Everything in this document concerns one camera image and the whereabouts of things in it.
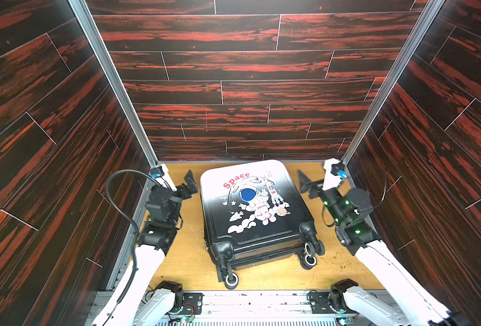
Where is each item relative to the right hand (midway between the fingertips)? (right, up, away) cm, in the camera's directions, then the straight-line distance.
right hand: (318, 166), depth 68 cm
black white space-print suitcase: (-22, -17, +5) cm, 28 cm away
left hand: (-48, -3, +4) cm, 48 cm away
